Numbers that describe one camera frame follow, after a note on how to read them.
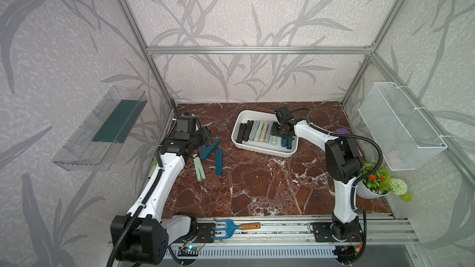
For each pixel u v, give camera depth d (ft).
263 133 3.34
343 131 3.54
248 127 3.46
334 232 2.21
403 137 2.09
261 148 3.07
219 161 3.06
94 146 2.07
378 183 2.37
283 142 3.27
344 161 1.75
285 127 2.42
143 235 1.23
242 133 3.35
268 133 3.31
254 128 3.45
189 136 1.93
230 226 2.47
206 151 3.22
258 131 3.36
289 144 3.25
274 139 3.27
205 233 2.37
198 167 2.96
